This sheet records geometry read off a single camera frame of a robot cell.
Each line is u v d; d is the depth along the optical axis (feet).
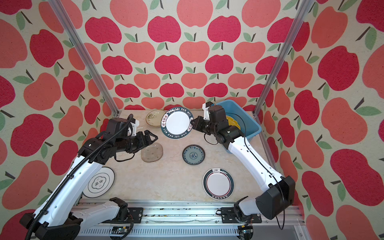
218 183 2.85
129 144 1.83
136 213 2.44
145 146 1.96
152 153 3.19
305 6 2.26
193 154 3.16
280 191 1.27
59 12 2.32
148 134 2.02
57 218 1.23
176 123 2.48
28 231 1.15
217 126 1.82
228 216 2.40
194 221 2.40
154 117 3.88
